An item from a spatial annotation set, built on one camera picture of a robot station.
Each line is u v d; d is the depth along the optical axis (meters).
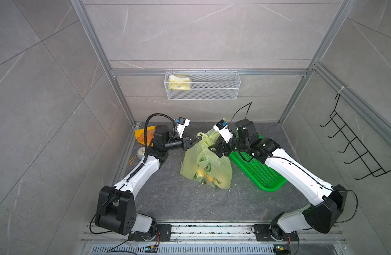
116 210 0.42
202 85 1.01
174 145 0.67
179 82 0.87
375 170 0.58
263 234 0.73
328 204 0.39
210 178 0.87
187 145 0.66
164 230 0.74
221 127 0.62
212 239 0.73
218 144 0.63
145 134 0.62
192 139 0.71
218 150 0.65
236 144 0.61
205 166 0.73
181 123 0.67
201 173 0.88
